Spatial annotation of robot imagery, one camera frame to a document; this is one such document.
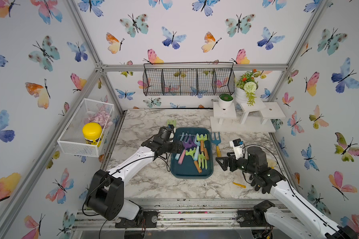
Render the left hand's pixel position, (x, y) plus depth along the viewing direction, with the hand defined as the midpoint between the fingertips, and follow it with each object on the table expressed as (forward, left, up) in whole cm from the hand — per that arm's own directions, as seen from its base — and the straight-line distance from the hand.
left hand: (178, 144), depth 86 cm
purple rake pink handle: (+8, -5, -13) cm, 16 cm away
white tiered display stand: (+20, -54, 0) cm, 58 cm away
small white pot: (+26, -30, +10) cm, 41 cm away
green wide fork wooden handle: (+29, +6, -13) cm, 32 cm away
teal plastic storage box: (-6, -10, -11) cm, 16 cm away
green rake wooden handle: (+11, -17, -11) cm, 23 cm away
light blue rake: (+8, -12, -12) cm, 19 cm away
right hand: (-10, -24, +4) cm, 26 cm away
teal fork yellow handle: (+10, -26, -14) cm, 31 cm away
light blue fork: (-1, +1, -11) cm, 11 cm away
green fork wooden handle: (-3, -14, -11) cm, 18 cm away
